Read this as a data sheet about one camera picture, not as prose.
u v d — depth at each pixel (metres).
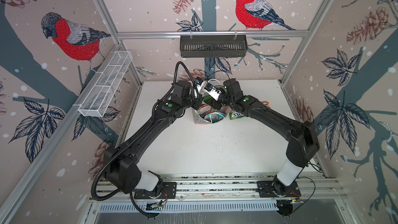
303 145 0.46
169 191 0.73
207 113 0.88
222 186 0.76
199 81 0.66
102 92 0.74
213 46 1.04
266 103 1.06
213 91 0.70
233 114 0.98
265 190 0.73
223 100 0.70
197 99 0.65
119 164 0.40
